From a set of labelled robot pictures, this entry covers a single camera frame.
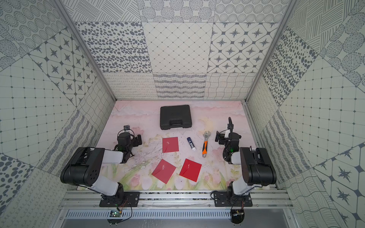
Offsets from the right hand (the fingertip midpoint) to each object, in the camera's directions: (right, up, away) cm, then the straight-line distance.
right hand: (224, 133), depth 96 cm
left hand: (-60, -1, -1) cm, 60 cm away
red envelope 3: (-23, -21, -11) cm, 33 cm away
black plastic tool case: (-34, +11, +8) cm, 37 cm away
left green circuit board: (-63, -38, -24) cm, 77 cm away
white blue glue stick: (-22, -7, -3) cm, 24 cm away
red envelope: (-40, -22, -10) cm, 46 cm away
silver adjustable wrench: (-14, -9, -3) cm, 16 cm away
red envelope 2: (-37, -8, 0) cm, 38 cm away
